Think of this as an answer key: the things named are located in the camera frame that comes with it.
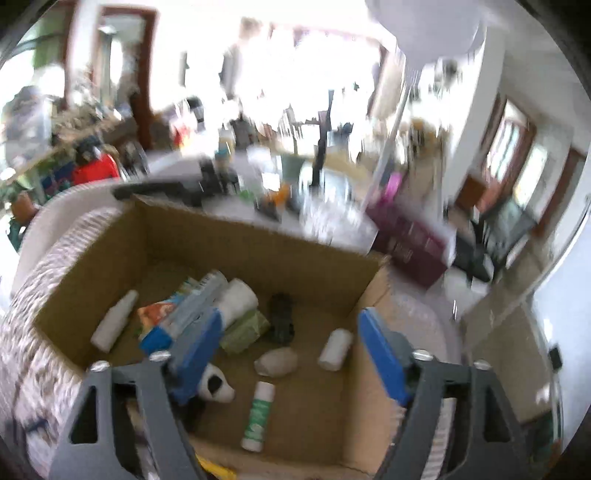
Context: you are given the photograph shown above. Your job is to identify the yellow plastic item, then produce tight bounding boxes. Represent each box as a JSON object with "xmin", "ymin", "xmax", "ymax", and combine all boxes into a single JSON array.
[{"xmin": 196, "ymin": 455, "xmax": 238, "ymax": 480}]

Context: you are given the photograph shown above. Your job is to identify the white spray bottle blue label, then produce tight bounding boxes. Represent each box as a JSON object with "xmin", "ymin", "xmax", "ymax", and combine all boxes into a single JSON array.
[{"xmin": 90, "ymin": 290, "xmax": 140, "ymax": 354}]

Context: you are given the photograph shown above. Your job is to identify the brown cardboard box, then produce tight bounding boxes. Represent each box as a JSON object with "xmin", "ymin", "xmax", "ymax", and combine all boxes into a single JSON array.
[{"xmin": 32, "ymin": 194, "xmax": 393, "ymax": 480}]

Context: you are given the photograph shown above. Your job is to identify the maroon cardboard box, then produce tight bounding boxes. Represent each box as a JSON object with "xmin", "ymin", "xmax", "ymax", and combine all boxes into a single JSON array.
[{"xmin": 367, "ymin": 203, "xmax": 458, "ymax": 289}]

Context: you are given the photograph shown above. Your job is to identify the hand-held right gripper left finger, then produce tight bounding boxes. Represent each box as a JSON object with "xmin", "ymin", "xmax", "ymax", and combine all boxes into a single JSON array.
[{"xmin": 48, "ymin": 308, "xmax": 225, "ymax": 480}]

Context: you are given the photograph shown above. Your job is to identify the green white glue stick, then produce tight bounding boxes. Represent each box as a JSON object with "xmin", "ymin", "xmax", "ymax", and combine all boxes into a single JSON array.
[{"xmin": 240, "ymin": 381, "xmax": 276, "ymax": 452}]

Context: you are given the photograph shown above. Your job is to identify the white plastic bottle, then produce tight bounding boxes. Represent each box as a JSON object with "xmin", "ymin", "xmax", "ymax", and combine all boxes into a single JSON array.
[{"xmin": 318, "ymin": 328, "xmax": 354, "ymax": 371}]

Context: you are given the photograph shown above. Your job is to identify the small black object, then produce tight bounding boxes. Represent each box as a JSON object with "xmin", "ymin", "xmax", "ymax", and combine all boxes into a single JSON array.
[{"xmin": 269, "ymin": 293, "xmax": 296, "ymax": 347}]

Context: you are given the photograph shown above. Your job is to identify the white round floor lamp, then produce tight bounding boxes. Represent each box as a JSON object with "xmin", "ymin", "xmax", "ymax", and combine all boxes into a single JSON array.
[{"xmin": 362, "ymin": 0, "xmax": 483, "ymax": 213}]

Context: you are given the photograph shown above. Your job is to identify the blue tissue box bear print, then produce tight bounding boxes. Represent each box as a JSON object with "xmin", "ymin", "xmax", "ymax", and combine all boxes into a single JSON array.
[{"xmin": 136, "ymin": 277, "xmax": 204, "ymax": 340}]

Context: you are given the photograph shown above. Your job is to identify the white paper roll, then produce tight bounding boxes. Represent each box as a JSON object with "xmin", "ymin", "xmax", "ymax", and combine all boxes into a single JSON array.
[{"xmin": 217, "ymin": 278, "xmax": 259, "ymax": 328}]

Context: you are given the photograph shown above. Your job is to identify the green wet wipes packet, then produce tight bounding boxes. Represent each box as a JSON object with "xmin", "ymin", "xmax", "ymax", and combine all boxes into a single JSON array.
[{"xmin": 219, "ymin": 309, "xmax": 271, "ymax": 356}]

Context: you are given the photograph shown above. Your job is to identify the white blue glue bottle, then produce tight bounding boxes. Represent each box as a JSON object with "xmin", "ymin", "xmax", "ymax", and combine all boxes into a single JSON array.
[{"xmin": 139, "ymin": 270, "xmax": 229, "ymax": 356}]

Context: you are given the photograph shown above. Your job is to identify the black office chair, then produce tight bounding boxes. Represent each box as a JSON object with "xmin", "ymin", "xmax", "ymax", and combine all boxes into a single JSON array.
[{"xmin": 462, "ymin": 194, "xmax": 541, "ymax": 282}]

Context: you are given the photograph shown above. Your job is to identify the panda plush toy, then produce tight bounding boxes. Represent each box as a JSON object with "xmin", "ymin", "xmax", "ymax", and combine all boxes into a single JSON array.
[{"xmin": 182, "ymin": 362, "xmax": 236, "ymax": 430}]

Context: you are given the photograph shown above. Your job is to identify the white rectangular pack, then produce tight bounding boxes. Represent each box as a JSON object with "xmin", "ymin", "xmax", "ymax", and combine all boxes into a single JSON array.
[{"xmin": 254, "ymin": 347, "xmax": 299, "ymax": 379}]

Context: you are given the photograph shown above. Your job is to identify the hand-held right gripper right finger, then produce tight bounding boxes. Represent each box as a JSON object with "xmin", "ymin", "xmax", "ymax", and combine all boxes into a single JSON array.
[{"xmin": 358, "ymin": 307, "xmax": 532, "ymax": 480}]

